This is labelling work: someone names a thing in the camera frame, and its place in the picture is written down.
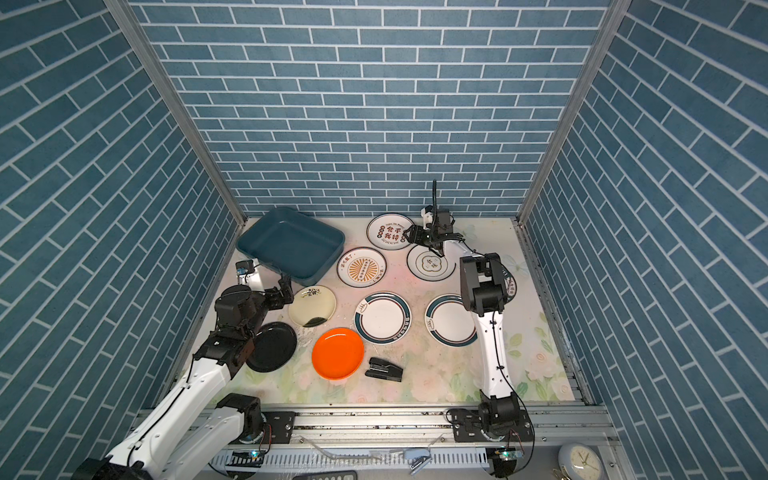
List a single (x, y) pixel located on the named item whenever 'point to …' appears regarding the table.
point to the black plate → (274, 346)
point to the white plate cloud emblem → (425, 265)
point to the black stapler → (382, 369)
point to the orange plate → (337, 353)
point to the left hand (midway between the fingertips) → (276, 276)
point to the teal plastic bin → (292, 242)
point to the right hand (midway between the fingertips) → (408, 231)
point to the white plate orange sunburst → (362, 267)
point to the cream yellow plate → (312, 302)
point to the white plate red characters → (385, 231)
